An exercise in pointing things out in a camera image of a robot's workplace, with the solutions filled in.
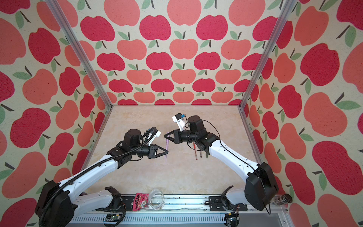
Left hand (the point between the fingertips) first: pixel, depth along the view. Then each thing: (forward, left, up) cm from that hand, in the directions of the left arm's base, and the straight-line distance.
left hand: (168, 153), depth 71 cm
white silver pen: (+9, -20, -21) cm, 30 cm away
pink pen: (+4, +1, +2) cm, 4 cm away
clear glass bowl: (-16, +8, -23) cm, 29 cm away
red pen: (+16, -17, -22) cm, 31 cm away
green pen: (+8, -24, -21) cm, 33 cm away
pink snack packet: (-17, +15, -20) cm, 31 cm away
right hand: (+8, 0, +4) cm, 9 cm away
